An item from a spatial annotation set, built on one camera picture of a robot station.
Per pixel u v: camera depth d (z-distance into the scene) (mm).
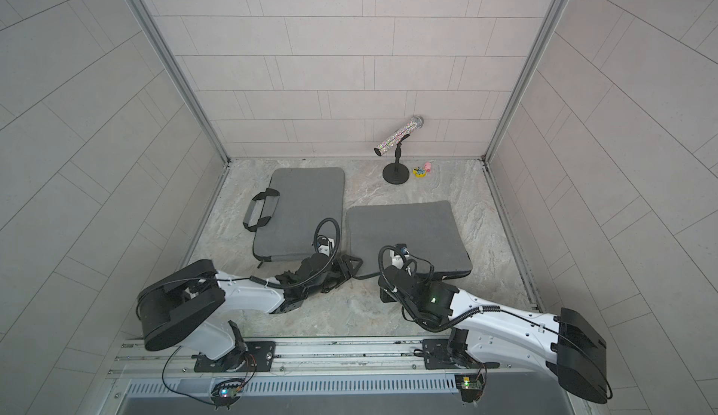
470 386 681
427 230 937
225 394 642
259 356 711
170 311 429
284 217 962
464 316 495
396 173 1112
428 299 561
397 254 688
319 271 630
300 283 623
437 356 708
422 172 1114
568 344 409
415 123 989
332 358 723
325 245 783
